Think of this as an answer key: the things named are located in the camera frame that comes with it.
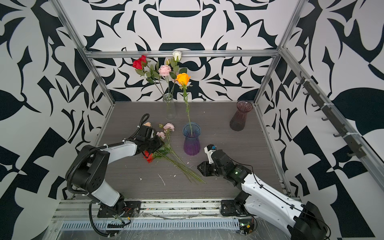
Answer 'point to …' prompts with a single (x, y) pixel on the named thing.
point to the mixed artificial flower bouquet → (166, 152)
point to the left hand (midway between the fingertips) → (165, 140)
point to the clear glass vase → (170, 114)
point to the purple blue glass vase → (191, 145)
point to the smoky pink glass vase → (237, 122)
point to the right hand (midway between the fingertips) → (199, 166)
